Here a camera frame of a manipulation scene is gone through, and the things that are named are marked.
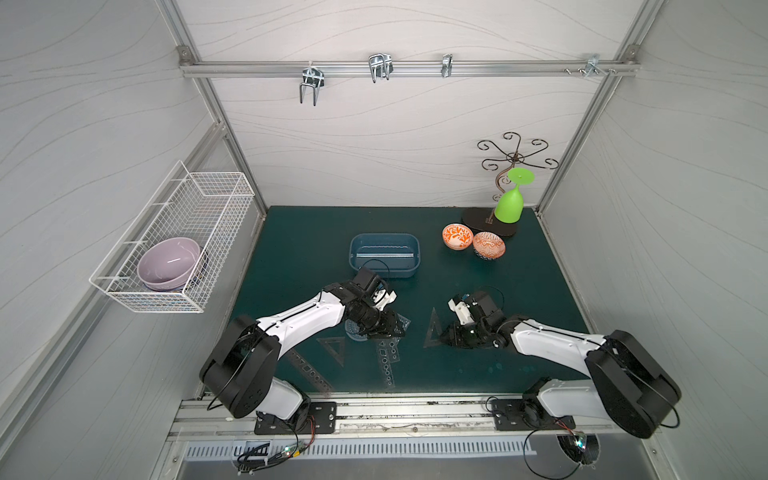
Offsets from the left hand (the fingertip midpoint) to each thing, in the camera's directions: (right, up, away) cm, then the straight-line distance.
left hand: (400, 337), depth 79 cm
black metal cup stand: (+34, +33, +36) cm, 60 cm away
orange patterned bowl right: (+33, +23, +29) cm, 50 cm away
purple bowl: (-49, +21, -18) cm, 57 cm away
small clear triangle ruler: (-18, -5, +6) cm, 20 cm away
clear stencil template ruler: (-3, -7, +5) cm, 9 cm away
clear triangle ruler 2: (+2, +1, +12) cm, 12 cm away
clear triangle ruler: (+10, -2, +9) cm, 14 cm away
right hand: (+13, -3, +8) cm, 15 cm away
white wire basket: (-52, +35, 0) cm, 63 cm away
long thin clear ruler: (-5, +20, +29) cm, 36 cm away
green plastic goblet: (+34, +36, +12) cm, 51 cm away
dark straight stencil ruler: (-27, -9, +3) cm, 29 cm away
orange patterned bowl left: (+22, +27, +32) cm, 47 cm away
